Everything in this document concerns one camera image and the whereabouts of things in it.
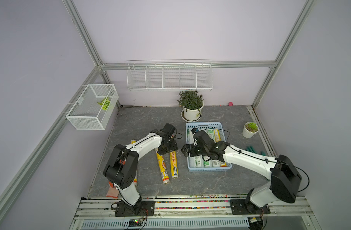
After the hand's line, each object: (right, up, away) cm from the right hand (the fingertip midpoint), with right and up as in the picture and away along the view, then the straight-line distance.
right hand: (187, 148), depth 83 cm
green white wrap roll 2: (+12, -10, +2) cm, 16 cm away
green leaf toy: (-48, +26, 0) cm, 55 cm away
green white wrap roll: (+17, +7, +17) cm, 25 cm away
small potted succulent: (+43, +10, +14) cm, 46 cm away
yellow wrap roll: (-7, -13, 0) cm, 15 cm away
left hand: (-9, -3, +7) cm, 12 cm away
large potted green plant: (+4, +28, +18) cm, 34 cm away
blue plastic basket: (+19, +13, +19) cm, 30 cm away
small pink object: (+39, +31, +41) cm, 65 cm away
